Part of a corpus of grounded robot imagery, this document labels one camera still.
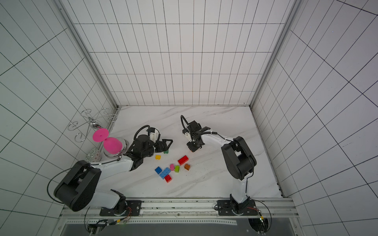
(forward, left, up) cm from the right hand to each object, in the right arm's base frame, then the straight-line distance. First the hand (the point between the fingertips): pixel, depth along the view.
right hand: (194, 142), depth 96 cm
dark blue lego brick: (-20, +20, 0) cm, 28 cm away
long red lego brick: (-12, +6, 0) cm, 14 cm away
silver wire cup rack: (-7, +51, +28) cm, 58 cm away
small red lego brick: (-24, +14, 0) cm, 28 cm away
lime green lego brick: (-18, +10, 0) cm, 20 cm away
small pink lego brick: (-17, +13, 0) cm, 21 cm away
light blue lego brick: (-21, +16, 0) cm, 26 cm away
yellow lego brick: (-11, +23, 0) cm, 25 cm away
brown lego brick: (-17, +3, 0) cm, 17 cm away
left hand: (-6, +16, +7) cm, 19 cm away
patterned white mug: (-14, +62, +2) cm, 64 cm away
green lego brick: (-8, +18, 0) cm, 19 cm away
